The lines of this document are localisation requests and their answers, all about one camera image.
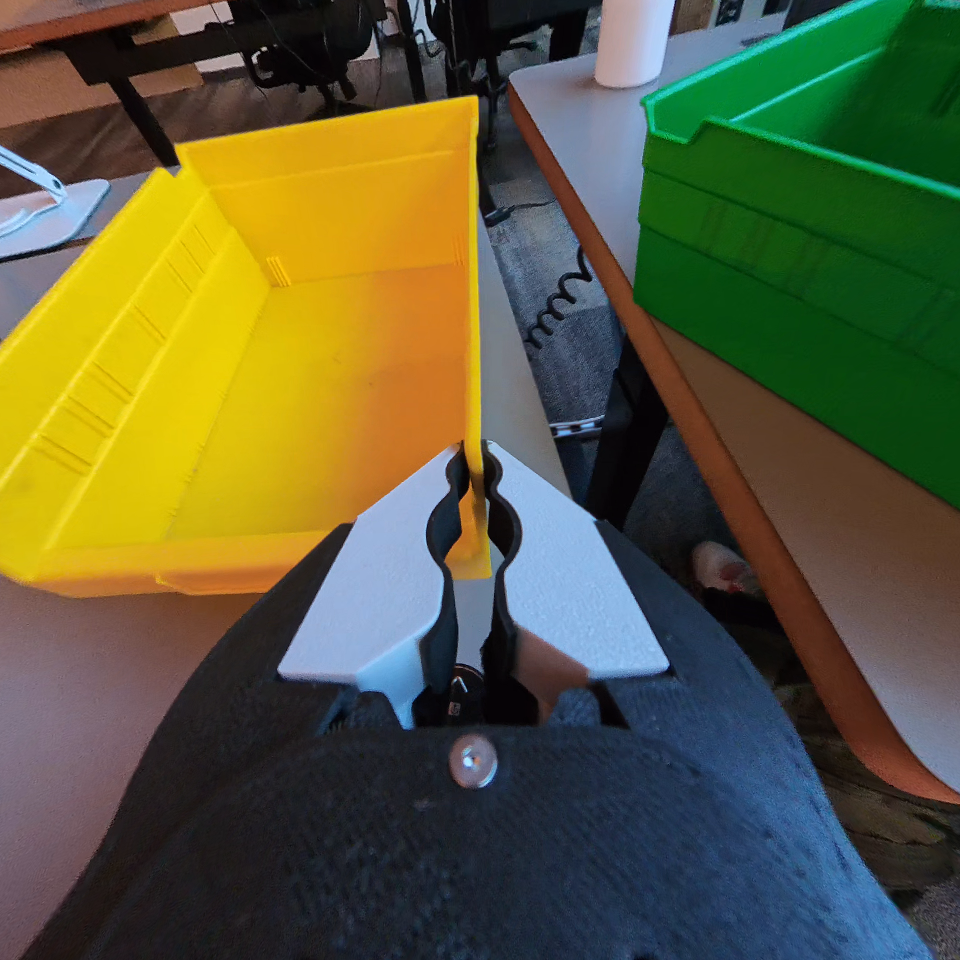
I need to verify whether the black office chair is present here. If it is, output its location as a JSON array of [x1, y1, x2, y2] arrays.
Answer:
[[247, 0, 376, 102], [423, 0, 594, 99]]

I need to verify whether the black coiled cable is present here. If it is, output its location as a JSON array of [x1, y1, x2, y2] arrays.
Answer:
[[525, 251, 601, 350]]

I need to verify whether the yellow plastic bin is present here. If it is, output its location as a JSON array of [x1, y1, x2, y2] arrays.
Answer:
[[0, 95, 492, 600]]

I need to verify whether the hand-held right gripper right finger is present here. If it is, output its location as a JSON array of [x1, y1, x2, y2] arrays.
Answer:
[[482, 439, 671, 727]]

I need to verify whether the green plastic bin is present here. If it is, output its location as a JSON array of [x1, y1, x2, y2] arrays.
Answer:
[[641, 0, 960, 331], [633, 171, 960, 513]]

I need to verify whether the wooden desk black frame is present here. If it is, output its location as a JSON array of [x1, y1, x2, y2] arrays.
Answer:
[[0, 0, 226, 166]]

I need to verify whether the person's foot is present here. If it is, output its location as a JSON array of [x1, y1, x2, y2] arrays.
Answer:
[[690, 540, 762, 597]]

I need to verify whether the white monitor stand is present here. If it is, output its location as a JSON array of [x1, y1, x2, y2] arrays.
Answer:
[[0, 144, 112, 262]]

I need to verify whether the white cylindrical container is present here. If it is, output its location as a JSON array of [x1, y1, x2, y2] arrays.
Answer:
[[594, 0, 676, 90]]

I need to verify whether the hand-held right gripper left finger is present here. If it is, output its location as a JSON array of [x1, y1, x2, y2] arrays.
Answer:
[[276, 442, 472, 730]]

